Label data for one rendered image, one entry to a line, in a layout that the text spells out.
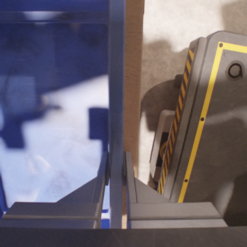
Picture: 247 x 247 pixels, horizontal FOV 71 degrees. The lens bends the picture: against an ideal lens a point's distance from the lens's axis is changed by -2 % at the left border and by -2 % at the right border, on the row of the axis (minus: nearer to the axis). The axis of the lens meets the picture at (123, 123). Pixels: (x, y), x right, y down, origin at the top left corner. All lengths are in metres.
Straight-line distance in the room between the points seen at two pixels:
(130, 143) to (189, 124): 0.21
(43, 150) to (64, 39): 0.15
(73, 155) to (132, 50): 0.16
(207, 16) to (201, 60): 0.40
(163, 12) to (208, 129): 0.47
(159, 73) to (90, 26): 0.51
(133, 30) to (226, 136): 0.34
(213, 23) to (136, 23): 0.59
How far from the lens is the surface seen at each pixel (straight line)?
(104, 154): 0.15
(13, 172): 0.31
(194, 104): 0.42
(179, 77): 0.62
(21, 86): 0.27
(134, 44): 0.24
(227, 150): 0.49
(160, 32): 0.74
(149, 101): 0.72
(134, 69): 0.24
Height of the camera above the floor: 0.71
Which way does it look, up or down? 75 degrees down
